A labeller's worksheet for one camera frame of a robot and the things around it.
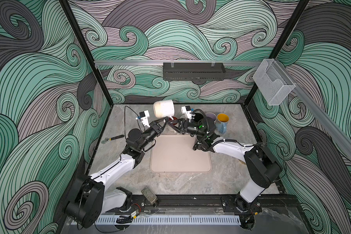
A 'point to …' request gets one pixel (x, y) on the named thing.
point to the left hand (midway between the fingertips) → (170, 119)
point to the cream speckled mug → (164, 108)
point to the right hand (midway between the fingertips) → (168, 125)
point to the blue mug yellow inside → (221, 122)
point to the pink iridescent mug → (212, 115)
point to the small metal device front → (149, 195)
